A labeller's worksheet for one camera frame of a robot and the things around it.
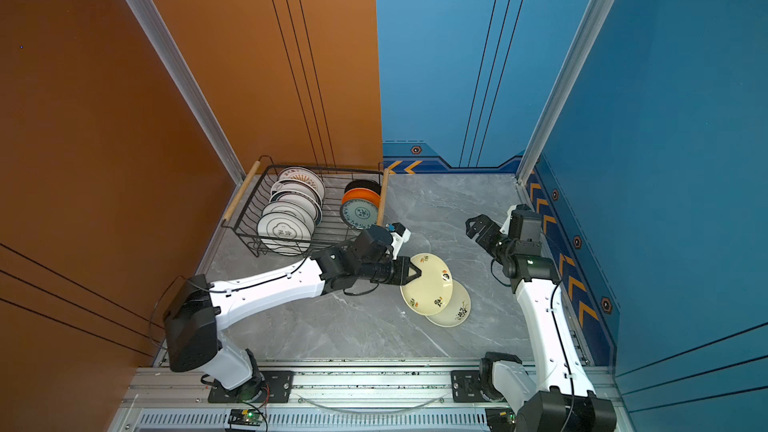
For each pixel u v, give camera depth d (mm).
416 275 730
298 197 960
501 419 706
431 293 749
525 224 572
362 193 971
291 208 939
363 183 1021
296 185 987
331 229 1033
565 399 377
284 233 940
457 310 849
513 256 573
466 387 723
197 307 477
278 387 739
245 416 710
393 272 656
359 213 994
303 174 1025
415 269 727
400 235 700
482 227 707
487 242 696
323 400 726
